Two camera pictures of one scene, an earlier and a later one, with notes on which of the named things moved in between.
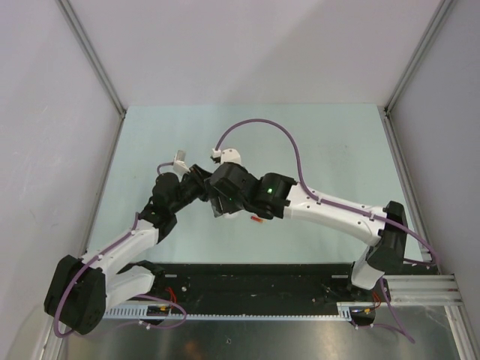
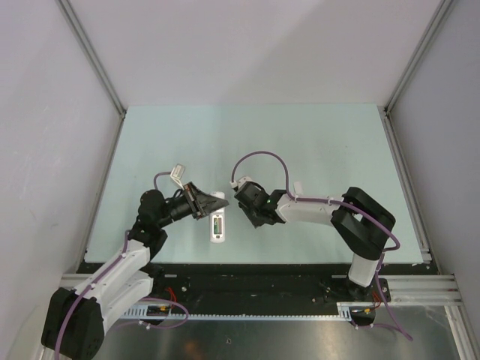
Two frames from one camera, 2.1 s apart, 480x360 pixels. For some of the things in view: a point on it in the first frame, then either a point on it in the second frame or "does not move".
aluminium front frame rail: [424, 289] does not move
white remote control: [228, 216] → [217, 221]
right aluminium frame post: [385, 111] does not move
